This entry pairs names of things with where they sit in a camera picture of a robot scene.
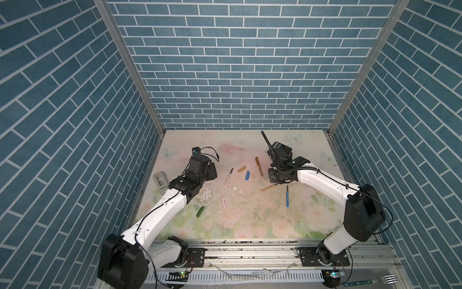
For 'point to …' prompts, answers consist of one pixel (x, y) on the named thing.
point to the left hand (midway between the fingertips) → (211, 166)
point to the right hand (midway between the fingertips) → (271, 173)
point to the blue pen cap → (247, 175)
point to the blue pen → (287, 198)
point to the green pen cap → (200, 211)
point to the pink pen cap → (224, 201)
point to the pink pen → (228, 177)
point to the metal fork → (388, 279)
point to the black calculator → (281, 152)
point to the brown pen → (258, 164)
